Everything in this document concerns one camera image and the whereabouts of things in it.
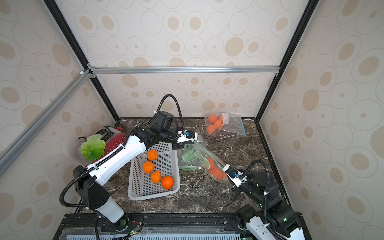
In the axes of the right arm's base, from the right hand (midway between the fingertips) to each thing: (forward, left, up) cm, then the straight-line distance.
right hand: (233, 167), depth 65 cm
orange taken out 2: (-1, +32, -19) cm, 37 cm away
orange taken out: (+3, +40, -20) cm, 44 cm away
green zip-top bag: (+18, +19, -22) cm, 34 cm away
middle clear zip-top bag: (+46, +4, -19) cm, 50 cm away
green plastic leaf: (+10, +70, -4) cm, 71 cm away
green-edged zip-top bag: (+3, +7, -6) cm, 9 cm away
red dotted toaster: (+19, +65, -6) cm, 68 cm away
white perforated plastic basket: (-2, +48, -24) cm, 54 cm away
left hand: (+13, +17, +3) cm, 22 cm away
